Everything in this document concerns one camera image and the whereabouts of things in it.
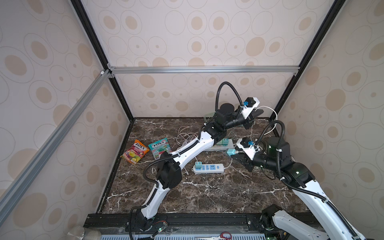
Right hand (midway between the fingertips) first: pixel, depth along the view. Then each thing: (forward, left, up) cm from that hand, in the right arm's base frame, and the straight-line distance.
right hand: (235, 152), depth 68 cm
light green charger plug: (+1, +7, +7) cm, 10 cm away
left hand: (+11, -13, +16) cm, 23 cm away
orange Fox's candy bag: (+16, +57, -24) cm, 64 cm away
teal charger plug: (+5, +17, -21) cm, 27 cm away
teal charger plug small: (-1, +3, +3) cm, 4 cm away
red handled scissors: (-30, +7, -27) cm, 41 cm away
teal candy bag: (+20, +43, -25) cm, 54 cm away
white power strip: (+4, +11, -25) cm, 28 cm away
